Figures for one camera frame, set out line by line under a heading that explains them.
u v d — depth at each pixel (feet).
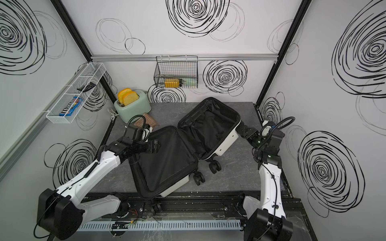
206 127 3.16
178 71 3.25
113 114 3.70
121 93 3.16
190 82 2.86
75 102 2.29
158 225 2.53
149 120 3.56
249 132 2.32
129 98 3.18
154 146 2.38
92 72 2.99
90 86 2.65
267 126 2.09
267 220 1.25
